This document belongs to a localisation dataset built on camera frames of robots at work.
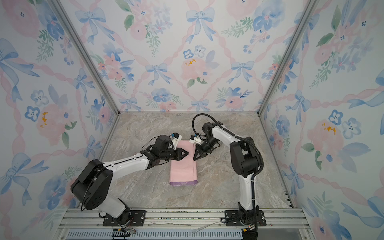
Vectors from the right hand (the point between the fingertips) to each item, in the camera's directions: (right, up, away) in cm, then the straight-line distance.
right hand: (195, 158), depth 88 cm
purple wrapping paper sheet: (-6, -7, -6) cm, 11 cm away
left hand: (-4, +4, -4) cm, 7 cm away
